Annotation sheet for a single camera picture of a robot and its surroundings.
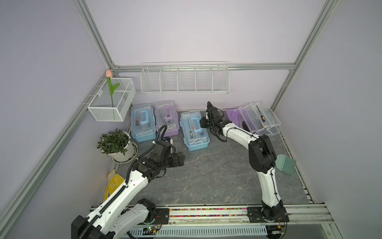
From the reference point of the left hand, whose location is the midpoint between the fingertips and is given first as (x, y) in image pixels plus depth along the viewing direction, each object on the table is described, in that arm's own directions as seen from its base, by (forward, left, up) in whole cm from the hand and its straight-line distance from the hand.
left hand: (177, 158), depth 77 cm
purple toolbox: (+38, +9, -5) cm, 39 cm away
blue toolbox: (+31, +24, -5) cm, 39 cm away
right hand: (+28, -15, -3) cm, 32 cm away
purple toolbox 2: (+35, -58, -12) cm, 69 cm away
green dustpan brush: (-1, -65, -15) cm, 67 cm away
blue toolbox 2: (+18, -10, -7) cm, 22 cm away
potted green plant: (+10, +33, +1) cm, 35 cm away
